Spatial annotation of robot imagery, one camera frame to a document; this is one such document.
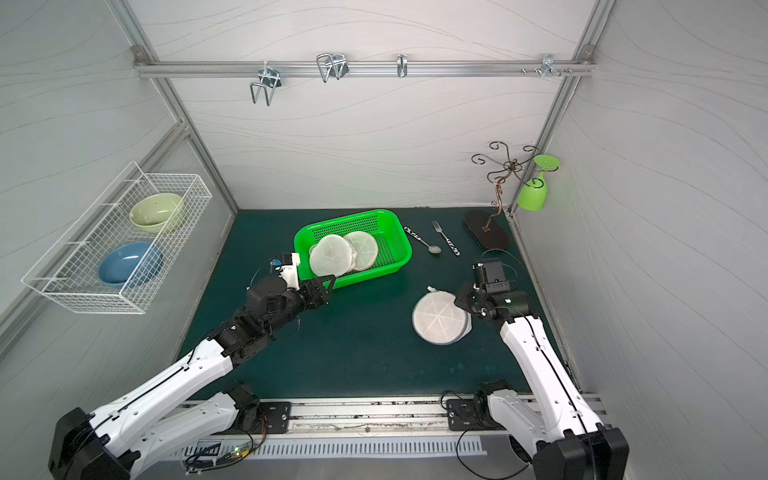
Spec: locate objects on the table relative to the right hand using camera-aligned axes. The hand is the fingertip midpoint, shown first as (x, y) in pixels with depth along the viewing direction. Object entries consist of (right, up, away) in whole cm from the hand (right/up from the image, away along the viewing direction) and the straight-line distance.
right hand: (464, 294), depth 80 cm
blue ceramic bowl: (-78, +10, -15) cm, 80 cm away
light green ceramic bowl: (-80, +22, -6) cm, 83 cm away
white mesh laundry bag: (-6, -8, +4) cm, 11 cm away
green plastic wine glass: (+26, +29, +15) cm, 42 cm away
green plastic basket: (-19, +11, +28) cm, 36 cm away
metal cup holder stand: (+17, +18, +32) cm, 41 cm away
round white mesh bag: (-40, +9, +22) cm, 47 cm away
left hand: (-36, +5, -4) cm, 37 cm away
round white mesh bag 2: (-30, +11, +25) cm, 40 cm away
